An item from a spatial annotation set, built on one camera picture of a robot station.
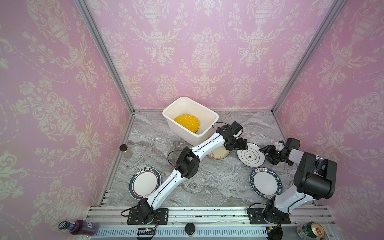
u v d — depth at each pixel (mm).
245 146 862
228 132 766
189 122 1110
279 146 874
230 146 849
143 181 854
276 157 812
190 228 636
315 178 476
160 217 746
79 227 656
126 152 894
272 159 849
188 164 645
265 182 833
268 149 862
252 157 948
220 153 968
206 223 729
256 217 729
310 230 615
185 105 1044
